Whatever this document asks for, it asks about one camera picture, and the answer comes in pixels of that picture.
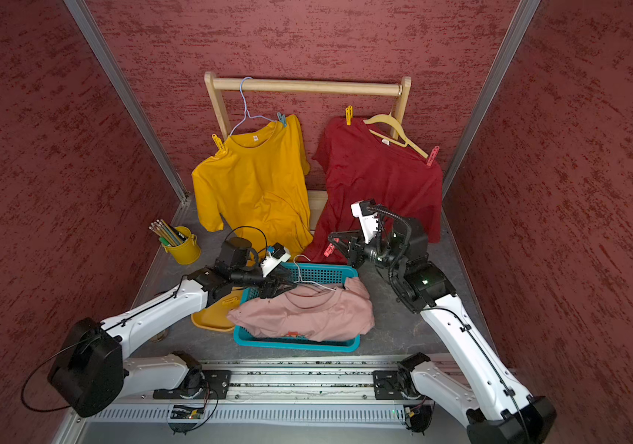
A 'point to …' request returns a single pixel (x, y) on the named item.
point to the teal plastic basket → (331, 276)
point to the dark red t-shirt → (361, 165)
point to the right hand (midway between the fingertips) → (329, 243)
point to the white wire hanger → (299, 279)
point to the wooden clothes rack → (316, 199)
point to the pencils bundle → (168, 236)
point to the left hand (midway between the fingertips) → (290, 283)
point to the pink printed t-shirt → (317, 313)
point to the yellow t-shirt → (256, 186)
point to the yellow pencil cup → (187, 252)
